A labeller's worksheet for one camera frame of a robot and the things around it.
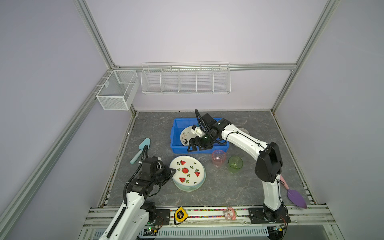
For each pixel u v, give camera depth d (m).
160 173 0.70
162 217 0.74
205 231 0.71
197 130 0.79
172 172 0.79
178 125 1.08
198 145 0.73
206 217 0.75
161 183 0.69
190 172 0.83
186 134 1.05
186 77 0.99
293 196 0.81
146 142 1.02
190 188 0.81
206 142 0.74
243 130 0.94
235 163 0.91
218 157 0.94
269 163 0.49
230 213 0.72
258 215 0.74
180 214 0.74
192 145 0.74
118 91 1.02
